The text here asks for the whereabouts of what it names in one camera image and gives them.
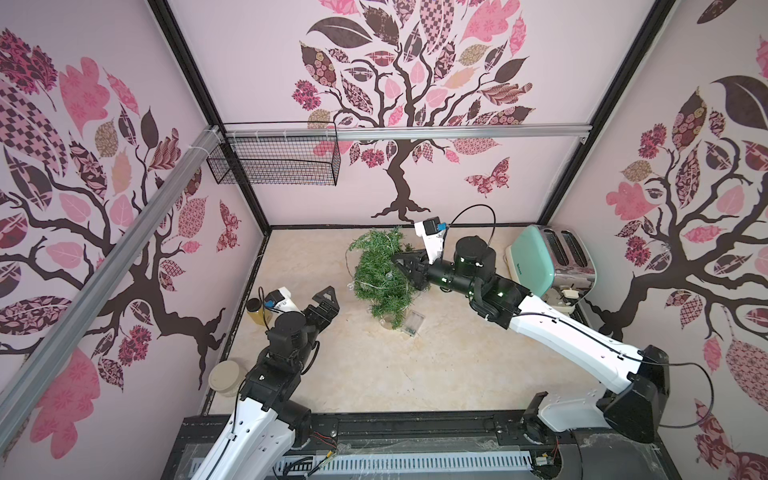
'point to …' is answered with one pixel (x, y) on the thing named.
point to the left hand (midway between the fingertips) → (328, 303)
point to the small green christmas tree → (378, 281)
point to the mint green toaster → (552, 263)
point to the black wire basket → (278, 153)
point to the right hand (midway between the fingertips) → (392, 255)
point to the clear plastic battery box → (412, 323)
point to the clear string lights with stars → (367, 286)
